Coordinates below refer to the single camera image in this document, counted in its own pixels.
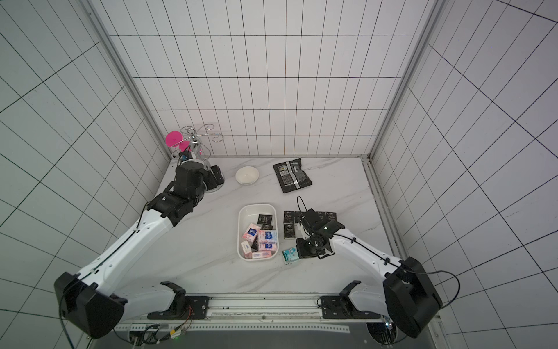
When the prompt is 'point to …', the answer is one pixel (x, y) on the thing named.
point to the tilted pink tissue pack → (251, 232)
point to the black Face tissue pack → (288, 217)
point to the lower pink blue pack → (269, 246)
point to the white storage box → (248, 213)
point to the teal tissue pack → (290, 254)
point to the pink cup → (175, 139)
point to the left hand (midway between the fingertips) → (208, 176)
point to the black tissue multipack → (290, 175)
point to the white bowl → (247, 175)
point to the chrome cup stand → (213, 176)
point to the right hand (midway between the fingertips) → (294, 253)
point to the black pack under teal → (264, 219)
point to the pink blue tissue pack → (267, 236)
